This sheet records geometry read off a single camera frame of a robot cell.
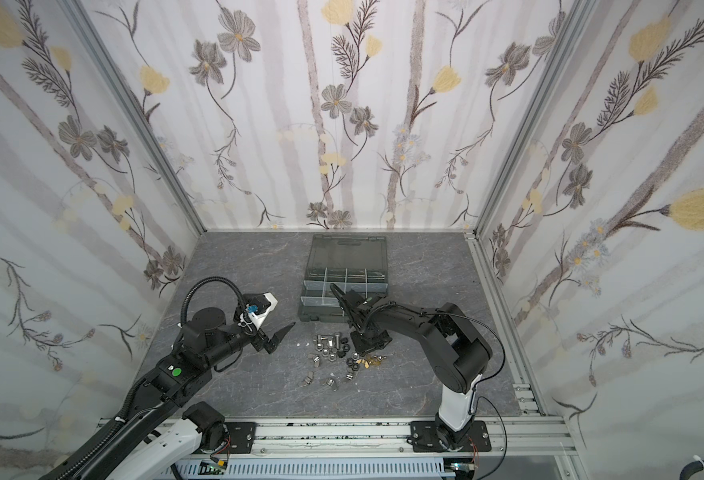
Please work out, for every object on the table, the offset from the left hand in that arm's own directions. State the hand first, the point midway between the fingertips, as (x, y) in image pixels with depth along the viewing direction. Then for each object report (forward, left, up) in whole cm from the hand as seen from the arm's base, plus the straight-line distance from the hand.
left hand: (275, 300), depth 72 cm
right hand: (-1, -22, -22) cm, 31 cm away
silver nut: (-12, -7, -24) cm, 28 cm away
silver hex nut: (-12, -18, -23) cm, 32 cm away
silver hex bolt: (+1, -15, -23) cm, 27 cm away
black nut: (-8, -19, -24) cm, 31 cm away
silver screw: (-13, -13, -23) cm, 29 cm away
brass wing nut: (-7, -26, -22) cm, 35 cm away
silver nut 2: (-7, -9, -23) cm, 25 cm away
